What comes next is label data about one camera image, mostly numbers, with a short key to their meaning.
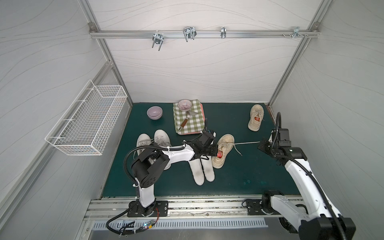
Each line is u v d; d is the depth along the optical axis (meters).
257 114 1.04
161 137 0.93
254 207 0.73
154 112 1.11
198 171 0.85
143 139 0.93
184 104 1.18
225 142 0.90
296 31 0.77
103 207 0.75
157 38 0.78
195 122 1.08
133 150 0.46
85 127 0.69
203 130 0.72
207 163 0.88
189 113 1.15
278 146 0.58
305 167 0.48
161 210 0.74
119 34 0.78
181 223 0.70
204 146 0.71
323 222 0.38
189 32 0.77
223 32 0.78
